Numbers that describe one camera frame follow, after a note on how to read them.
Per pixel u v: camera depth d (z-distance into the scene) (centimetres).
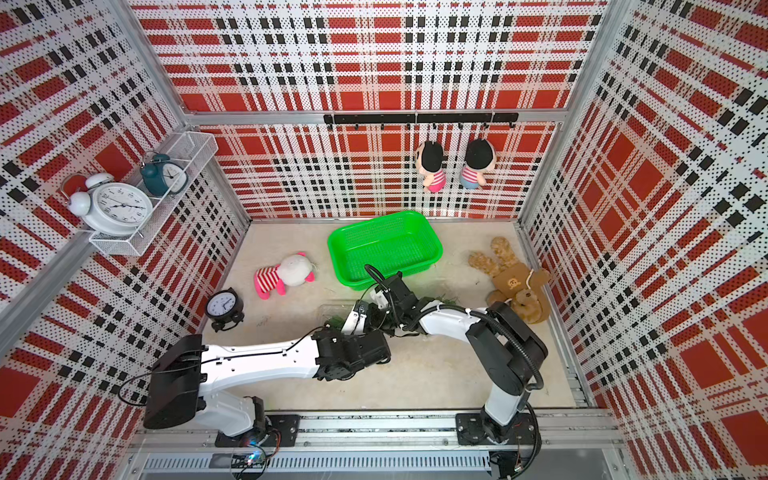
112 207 62
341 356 56
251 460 70
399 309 69
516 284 93
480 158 94
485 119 89
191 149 91
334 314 87
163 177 72
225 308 94
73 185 59
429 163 93
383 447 73
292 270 97
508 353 46
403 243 112
